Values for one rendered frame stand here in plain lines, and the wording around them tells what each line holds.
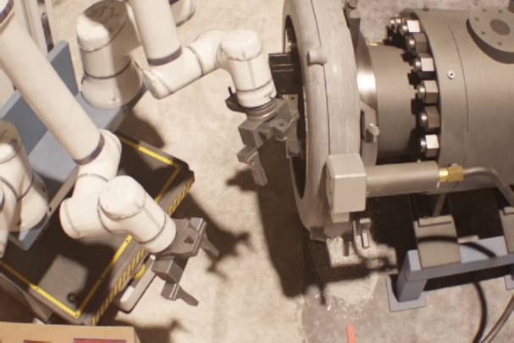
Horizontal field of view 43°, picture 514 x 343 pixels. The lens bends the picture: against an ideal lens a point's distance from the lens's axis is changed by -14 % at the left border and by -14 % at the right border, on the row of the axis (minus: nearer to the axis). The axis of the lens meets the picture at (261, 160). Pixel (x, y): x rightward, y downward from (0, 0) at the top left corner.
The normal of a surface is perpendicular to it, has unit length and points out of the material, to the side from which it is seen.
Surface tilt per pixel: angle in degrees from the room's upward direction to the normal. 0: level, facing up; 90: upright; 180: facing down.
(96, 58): 90
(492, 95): 40
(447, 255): 0
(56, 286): 0
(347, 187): 67
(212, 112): 0
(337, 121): 48
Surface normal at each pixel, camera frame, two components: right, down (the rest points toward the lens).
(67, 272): 0.00, -0.60
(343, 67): 0.02, -0.15
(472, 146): 0.07, 0.52
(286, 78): 0.08, 0.77
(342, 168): -0.04, -0.86
